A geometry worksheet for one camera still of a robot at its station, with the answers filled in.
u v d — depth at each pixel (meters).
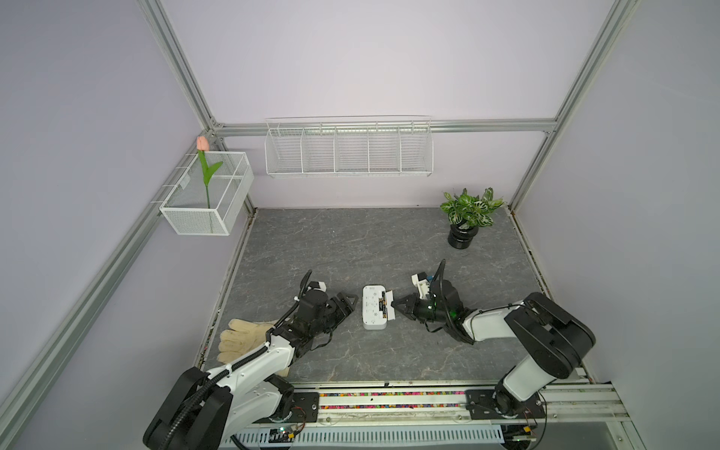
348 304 0.77
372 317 0.85
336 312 0.75
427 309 0.78
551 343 0.46
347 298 0.79
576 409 0.74
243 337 0.85
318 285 0.82
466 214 0.87
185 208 0.75
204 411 0.40
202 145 0.83
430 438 0.64
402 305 0.85
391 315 0.86
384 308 0.87
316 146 0.99
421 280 0.85
